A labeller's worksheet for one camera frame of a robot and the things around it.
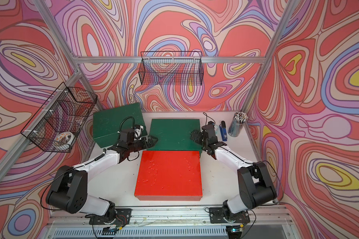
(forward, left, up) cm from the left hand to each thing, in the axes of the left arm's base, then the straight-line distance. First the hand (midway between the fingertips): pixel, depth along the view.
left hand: (155, 141), depth 88 cm
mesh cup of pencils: (+13, -52, -1) cm, 54 cm away
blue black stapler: (+15, -46, -9) cm, 49 cm away
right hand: (+3, -26, -1) cm, 26 cm away
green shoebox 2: (+5, -12, +1) cm, 13 cm away
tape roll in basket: (-7, +42, +14) cm, 44 cm away
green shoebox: (+15, +33, -1) cm, 37 cm away
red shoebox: (-20, -11, -2) cm, 23 cm away
